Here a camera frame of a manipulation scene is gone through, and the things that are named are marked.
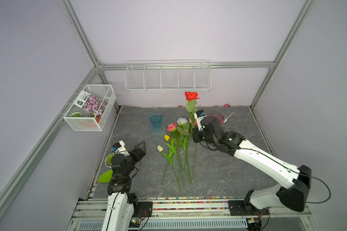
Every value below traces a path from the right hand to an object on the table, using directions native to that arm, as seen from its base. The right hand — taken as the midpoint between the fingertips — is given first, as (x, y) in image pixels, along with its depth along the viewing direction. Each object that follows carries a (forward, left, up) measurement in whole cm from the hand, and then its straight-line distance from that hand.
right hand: (192, 128), depth 75 cm
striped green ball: (+3, +58, +8) cm, 59 cm away
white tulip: (+1, +20, -24) cm, 31 cm away
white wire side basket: (+1, +52, +5) cm, 53 cm away
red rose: (+8, +1, +8) cm, 11 cm away
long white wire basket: (+42, +15, +4) cm, 45 cm away
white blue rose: (+16, +3, -21) cm, 27 cm away
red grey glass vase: (+13, -17, -6) cm, 22 cm away
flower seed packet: (+10, +54, +9) cm, 55 cm away
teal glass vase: (+13, +22, -9) cm, 27 cm away
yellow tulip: (0, +12, -24) cm, 27 cm away
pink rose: (+16, +12, -22) cm, 30 cm away
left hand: (-5, +28, -9) cm, 30 cm away
